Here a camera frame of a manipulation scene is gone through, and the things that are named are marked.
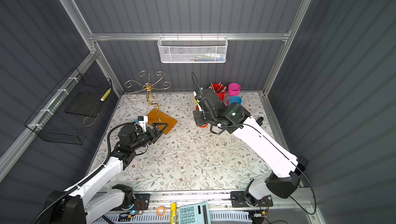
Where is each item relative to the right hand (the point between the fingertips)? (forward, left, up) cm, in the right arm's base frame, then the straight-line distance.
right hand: (199, 114), depth 67 cm
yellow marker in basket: (+16, +51, -4) cm, 54 cm away
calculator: (-34, +1, -30) cm, 45 cm away
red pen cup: (+36, -12, -19) cm, 43 cm away
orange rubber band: (-33, +19, -32) cm, 50 cm away
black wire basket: (+2, +63, -1) cm, 64 cm away
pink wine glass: (+33, -22, -17) cm, 43 cm away
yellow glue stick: (-34, +12, -30) cm, 47 cm away
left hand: (+1, +18, -13) cm, 22 cm away
